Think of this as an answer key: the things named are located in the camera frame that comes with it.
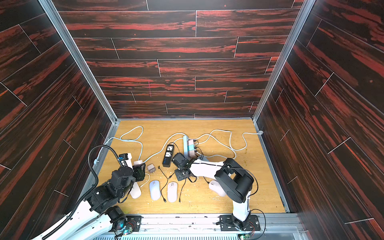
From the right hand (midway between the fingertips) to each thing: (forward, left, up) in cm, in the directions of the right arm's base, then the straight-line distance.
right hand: (183, 172), depth 93 cm
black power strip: (+6, +10, +4) cm, 13 cm away
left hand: (-6, +19, +18) cm, 27 cm away
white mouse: (-13, +15, +3) cm, 20 cm away
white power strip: (+21, 0, +5) cm, 21 cm away
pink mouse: (-9, -19, +3) cm, 21 cm away
